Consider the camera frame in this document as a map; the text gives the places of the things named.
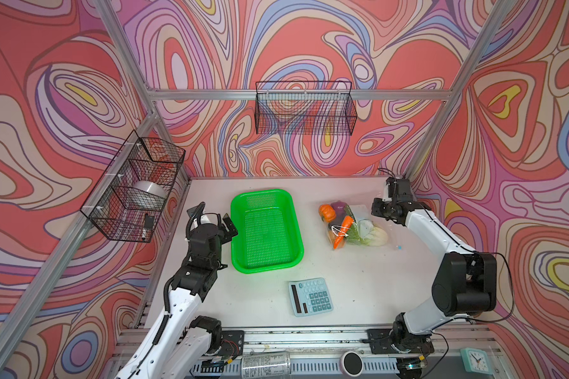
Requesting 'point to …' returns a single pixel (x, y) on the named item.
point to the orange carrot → (346, 224)
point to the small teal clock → (476, 361)
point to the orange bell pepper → (327, 212)
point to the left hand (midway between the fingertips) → (218, 218)
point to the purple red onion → (340, 209)
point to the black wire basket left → (128, 200)
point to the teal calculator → (309, 297)
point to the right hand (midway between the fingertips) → (379, 211)
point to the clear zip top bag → (353, 225)
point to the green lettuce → (365, 233)
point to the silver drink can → (269, 365)
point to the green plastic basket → (269, 234)
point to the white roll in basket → (144, 190)
